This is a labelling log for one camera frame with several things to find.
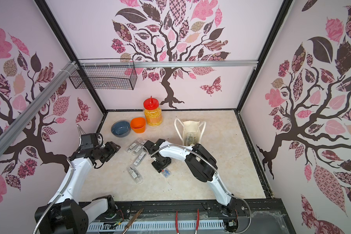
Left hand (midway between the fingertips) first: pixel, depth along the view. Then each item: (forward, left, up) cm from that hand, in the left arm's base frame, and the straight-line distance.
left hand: (118, 151), depth 82 cm
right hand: (-4, -24, -12) cm, 27 cm away
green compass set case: (+14, -43, -7) cm, 46 cm away
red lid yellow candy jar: (+32, -17, 0) cm, 36 cm away
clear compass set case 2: (+9, -8, -11) cm, 17 cm away
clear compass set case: (+11, -4, -10) cm, 16 cm away
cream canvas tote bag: (+20, -48, -3) cm, 52 cm away
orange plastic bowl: (+29, -4, -11) cm, 32 cm away
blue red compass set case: (-8, -28, -11) cm, 31 cm away
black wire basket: (+46, +14, +22) cm, 53 cm away
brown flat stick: (-32, -12, -11) cm, 36 cm away
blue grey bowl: (+26, +8, -10) cm, 29 cm away
